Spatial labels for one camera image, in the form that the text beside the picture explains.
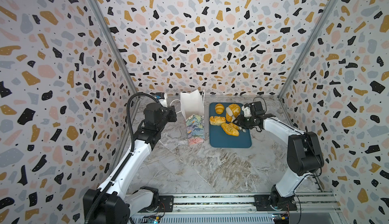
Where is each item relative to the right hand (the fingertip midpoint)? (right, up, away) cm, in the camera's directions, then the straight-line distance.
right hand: (233, 119), depth 93 cm
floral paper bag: (-25, +6, +1) cm, 26 cm away
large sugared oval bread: (+3, +5, +9) cm, 11 cm away
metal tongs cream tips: (0, 0, +1) cm, 1 cm away
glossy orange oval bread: (-2, -7, +4) cm, 8 cm away
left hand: (-33, +9, -18) cm, 39 cm away
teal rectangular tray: (-8, -13, +4) cm, 16 cm away
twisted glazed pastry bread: (-10, -2, +9) cm, 13 cm away
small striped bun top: (-7, +7, +16) cm, 19 cm away
